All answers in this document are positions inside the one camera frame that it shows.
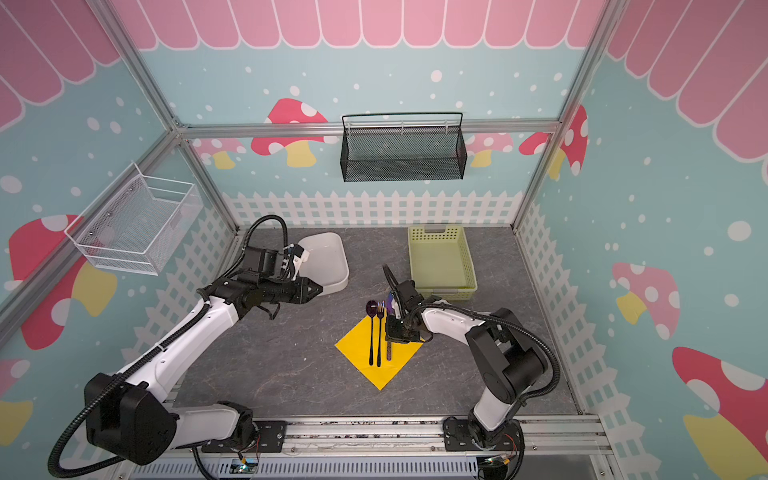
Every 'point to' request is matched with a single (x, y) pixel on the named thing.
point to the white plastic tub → (327, 262)
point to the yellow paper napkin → (356, 347)
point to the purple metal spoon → (371, 311)
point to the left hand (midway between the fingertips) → (318, 294)
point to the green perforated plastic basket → (440, 262)
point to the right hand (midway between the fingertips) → (385, 336)
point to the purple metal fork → (380, 315)
